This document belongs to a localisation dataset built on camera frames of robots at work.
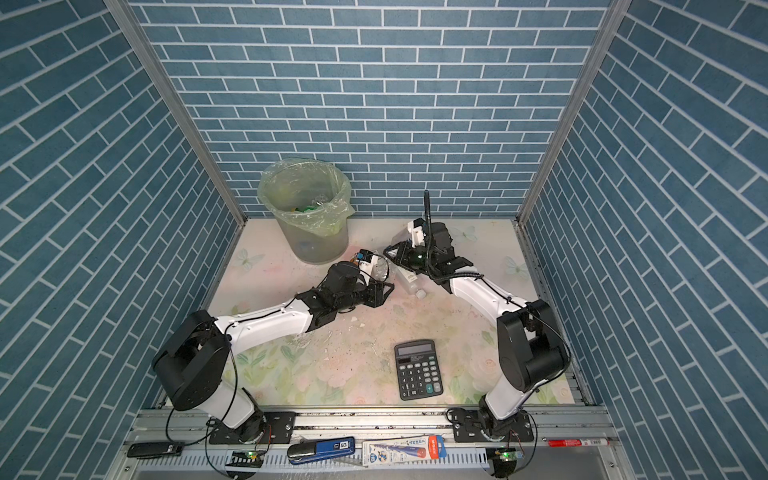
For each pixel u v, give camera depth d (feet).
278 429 2.41
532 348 1.51
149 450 2.19
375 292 2.44
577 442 2.32
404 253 2.51
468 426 2.41
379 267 2.58
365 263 2.49
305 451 2.19
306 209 3.36
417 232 2.66
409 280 3.16
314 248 3.28
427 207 2.17
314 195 3.55
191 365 1.44
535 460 2.26
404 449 2.29
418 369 2.68
